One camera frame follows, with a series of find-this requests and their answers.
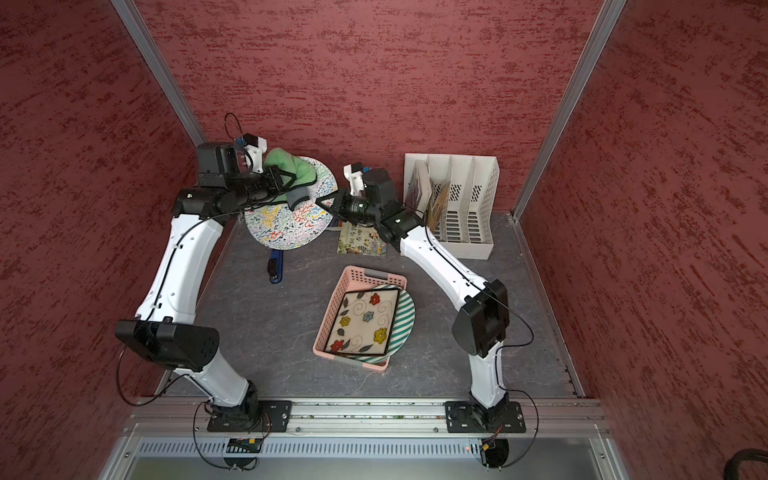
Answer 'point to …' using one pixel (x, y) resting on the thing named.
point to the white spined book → (419, 190)
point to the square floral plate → (364, 322)
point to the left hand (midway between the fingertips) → (294, 183)
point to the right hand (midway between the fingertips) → (315, 207)
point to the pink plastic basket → (354, 279)
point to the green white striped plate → (403, 328)
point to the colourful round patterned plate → (277, 226)
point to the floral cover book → (362, 240)
